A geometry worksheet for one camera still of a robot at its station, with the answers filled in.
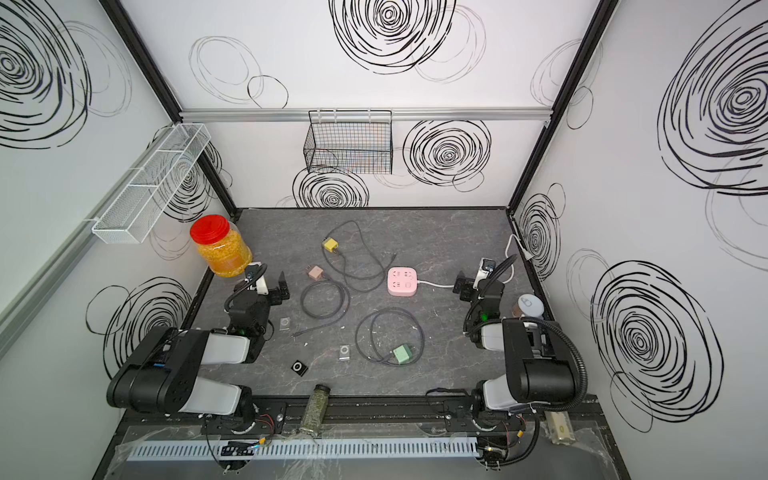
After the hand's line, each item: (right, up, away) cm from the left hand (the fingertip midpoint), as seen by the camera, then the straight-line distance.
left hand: (266, 275), depth 89 cm
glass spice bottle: (+19, -32, -19) cm, 42 cm away
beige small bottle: (+77, -33, -20) cm, 86 cm away
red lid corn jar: (-15, +9, +3) cm, 18 cm away
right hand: (+65, 0, +2) cm, 65 cm away
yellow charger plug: (+16, +9, +19) cm, 26 cm away
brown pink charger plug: (+12, 0, +10) cm, 16 cm away
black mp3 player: (+13, -24, -8) cm, 29 cm away
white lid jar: (+79, -9, -1) cm, 80 cm away
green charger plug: (+41, -21, -7) cm, 47 cm away
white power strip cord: (+87, +8, +23) cm, 90 cm away
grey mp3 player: (+6, -15, 0) cm, 16 cm away
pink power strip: (+41, -3, +7) cm, 42 cm away
